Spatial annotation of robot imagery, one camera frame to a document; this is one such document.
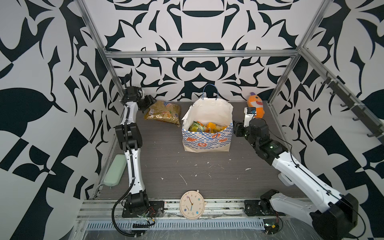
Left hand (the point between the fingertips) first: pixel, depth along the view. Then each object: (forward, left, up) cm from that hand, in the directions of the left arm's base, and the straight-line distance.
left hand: (152, 99), depth 108 cm
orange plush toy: (-2, -74, -2) cm, 74 cm away
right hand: (-32, -50, +15) cm, 61 cm away
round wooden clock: (-66, -26, -8) cm, 71 cm away
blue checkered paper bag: (-19, -38, +10) cm, 43 cm away
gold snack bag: (-10, -9, -2) cm, 14 cm away
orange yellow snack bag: (-26, -39, 0) cm, 47 cm away
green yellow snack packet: (-28, -29, +3) cm, 41 cm away
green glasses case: (-46, +16, -8) cm, 50 cm away
